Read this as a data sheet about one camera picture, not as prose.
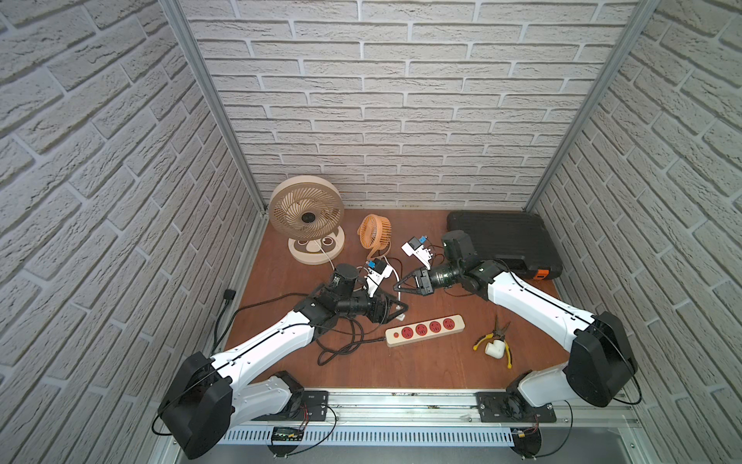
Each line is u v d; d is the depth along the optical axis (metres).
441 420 0.74
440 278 0.67
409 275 0.71
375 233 0.97
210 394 0.39
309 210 0.86
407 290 0.71
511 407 0.64
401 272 0.73
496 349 0.81
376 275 0.68
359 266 0.68
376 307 0.66
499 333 0.85
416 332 0.85
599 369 0.42
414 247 0.70
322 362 0.78
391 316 0.67
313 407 0.74
